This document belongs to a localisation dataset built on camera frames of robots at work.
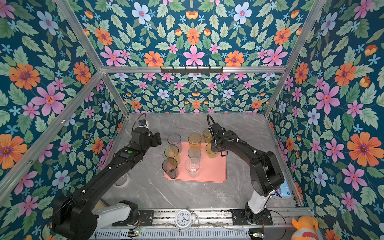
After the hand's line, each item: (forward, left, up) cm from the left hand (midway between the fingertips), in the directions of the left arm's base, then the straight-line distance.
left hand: (154, 130), depth 81 cm
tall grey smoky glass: (-16, -7, -12) cm, 21 cm away
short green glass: (-7, -30, -13) cm, 33 cm away
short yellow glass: (+10, -30, -21) cm, 38 cm away
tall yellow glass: (+1, -21, -13) cm, 25 cm away
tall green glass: (-4, -7, -16) cm, 18 cm away
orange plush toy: (-47, -71, -16) cm, 87 cm away
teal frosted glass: (-5, -21, -17) cm, 27 cm away
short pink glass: (-14, -19, -17) cm, 29 cm away
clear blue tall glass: (+1, -10, -12) cm, 15 cm away
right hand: (-3, -35, -15) cm, 38 cm away
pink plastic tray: (-16, -32, -22) cm, 42 cm away
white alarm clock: (-40, -15, -19) cm, 47 cm away
